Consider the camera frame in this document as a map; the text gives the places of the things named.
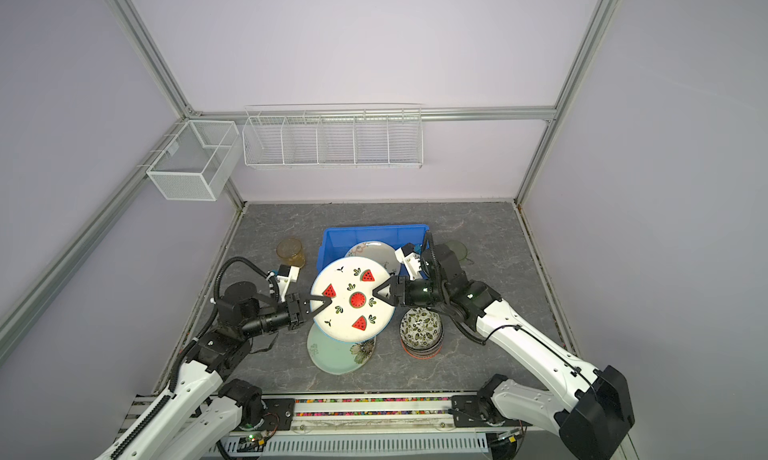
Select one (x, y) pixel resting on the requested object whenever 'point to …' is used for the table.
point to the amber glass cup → (291, 252)
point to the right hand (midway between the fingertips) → (378, 296)
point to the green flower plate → (335, 357)
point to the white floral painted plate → (381, 252)
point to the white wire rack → (334, 135)
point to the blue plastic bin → (334, 243)
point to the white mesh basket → (197, 162)
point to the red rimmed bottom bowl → (423, 353)
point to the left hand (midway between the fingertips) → (329, 307)
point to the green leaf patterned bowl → (420, 328)
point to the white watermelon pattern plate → (355, 315)
